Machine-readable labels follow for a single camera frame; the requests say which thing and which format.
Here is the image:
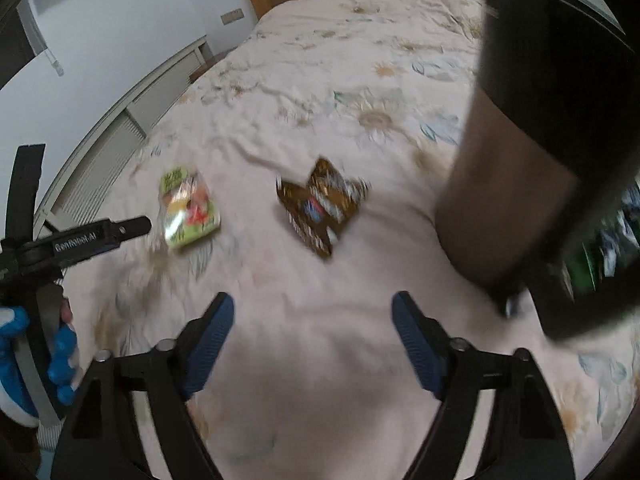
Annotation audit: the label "green tray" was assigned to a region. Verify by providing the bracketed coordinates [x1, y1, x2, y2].
[560, 176, 639, 301]

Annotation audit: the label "green label dried fruit bag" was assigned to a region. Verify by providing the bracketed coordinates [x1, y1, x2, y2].
[160, 166, 221, 249]

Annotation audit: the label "white radiator cover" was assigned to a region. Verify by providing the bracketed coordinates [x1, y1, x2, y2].
[34, 37, 206, 237]

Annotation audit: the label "floral pink bed quilt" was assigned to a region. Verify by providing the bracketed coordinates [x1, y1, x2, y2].
[63, 0, 639, 479]

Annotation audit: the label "blue gloved hand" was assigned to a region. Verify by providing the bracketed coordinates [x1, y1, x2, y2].
[0, 296, 82, 428]

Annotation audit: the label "brown nutritious snack packet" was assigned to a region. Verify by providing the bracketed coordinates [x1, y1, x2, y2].
[276, 157, 370, 260]

